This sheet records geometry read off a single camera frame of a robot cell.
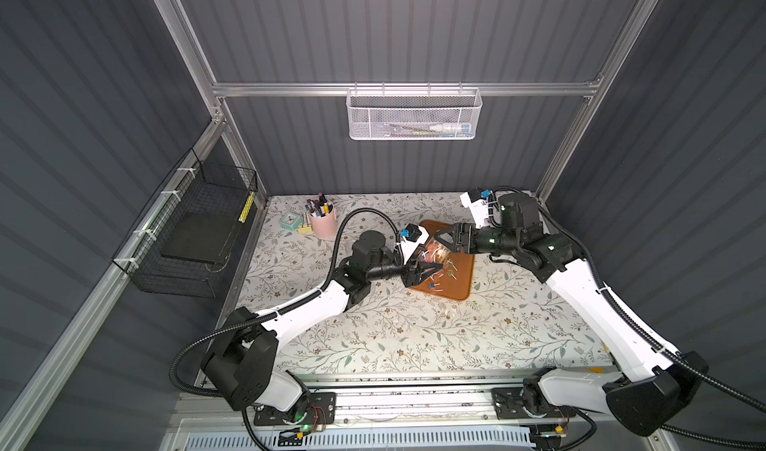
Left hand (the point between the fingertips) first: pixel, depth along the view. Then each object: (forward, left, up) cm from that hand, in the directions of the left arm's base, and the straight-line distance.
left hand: (442, 264), depth 72 cm
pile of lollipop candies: (+14, -7, -24) cm, 29 cm away
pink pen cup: (+32, +37, -25) cm, 55 cm away
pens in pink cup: (+31, +37, -13) cm, 50 cm away
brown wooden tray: (+6, -10, -24) cm, 26 cm away
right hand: (+4, -1, +6) cm, 7 cm away
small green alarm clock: (+35, +50, -23) cm, 65 cm away
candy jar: (+2, +1, +1) cm, 3 cm away
